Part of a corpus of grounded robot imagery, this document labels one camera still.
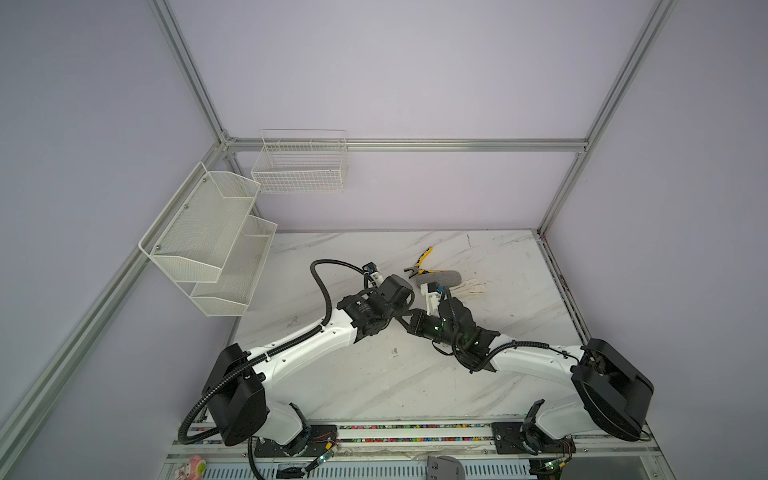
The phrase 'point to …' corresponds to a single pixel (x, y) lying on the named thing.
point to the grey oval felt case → (445, 278)
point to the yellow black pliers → (416, 267)
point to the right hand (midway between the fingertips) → (393, 316)
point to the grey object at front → (444, 468)
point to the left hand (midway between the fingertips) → (397, 299)
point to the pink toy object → (193, 468)
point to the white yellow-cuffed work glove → (470, 288)
